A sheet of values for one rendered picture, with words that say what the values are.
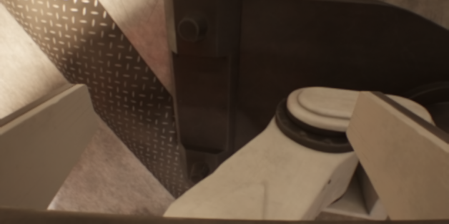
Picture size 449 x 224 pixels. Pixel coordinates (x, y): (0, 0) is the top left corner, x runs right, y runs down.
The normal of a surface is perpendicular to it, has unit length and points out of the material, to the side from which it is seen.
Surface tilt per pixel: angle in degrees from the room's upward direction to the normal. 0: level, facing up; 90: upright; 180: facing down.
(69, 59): 0
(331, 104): 90
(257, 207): 115
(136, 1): 0
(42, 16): 0
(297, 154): 90
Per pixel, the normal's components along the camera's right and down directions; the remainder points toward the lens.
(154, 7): -0.22, 0.48
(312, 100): 0.02, -0.87
